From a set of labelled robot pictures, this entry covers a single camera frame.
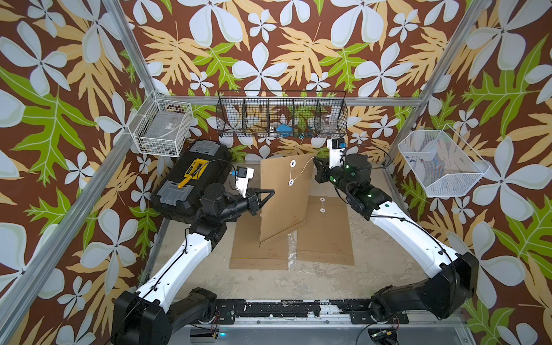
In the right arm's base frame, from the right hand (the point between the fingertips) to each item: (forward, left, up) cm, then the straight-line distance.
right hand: (313, 157), depth 74 cm
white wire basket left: (+19, +61, 0) cm, 64 cm away
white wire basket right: (+4, -52, -7) cm, 53 cm away
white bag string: (-4, +4, -2) cm, 6 cm away
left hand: (-13, +14, -3) cm, 19 cm away
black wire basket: (+34, +10, -4) cm, 36 cm away
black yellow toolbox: (-5, +52, -17) cm, 55 cm away
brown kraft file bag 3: (-20, +26, -35) cm, 48 cm away
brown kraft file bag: (-15, +9, -9) cm, 19 cm away
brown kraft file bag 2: (-13, -8, -36) cm, 39 cm away
